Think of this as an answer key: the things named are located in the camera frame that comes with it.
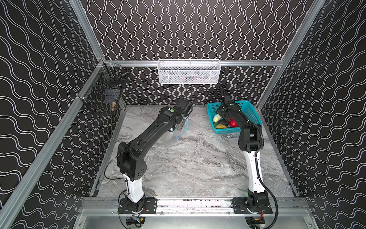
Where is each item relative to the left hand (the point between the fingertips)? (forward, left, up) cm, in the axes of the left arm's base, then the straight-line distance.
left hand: (178, 122), depth 82 cm
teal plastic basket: (+29, -49, -15) cm, 59 cm away
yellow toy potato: (+13, -28, -19) cm, 36 cm away
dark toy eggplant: (+16, -31, -17) cm, 39 cm away
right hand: (+25, -31, -18) cm, 44 cm away
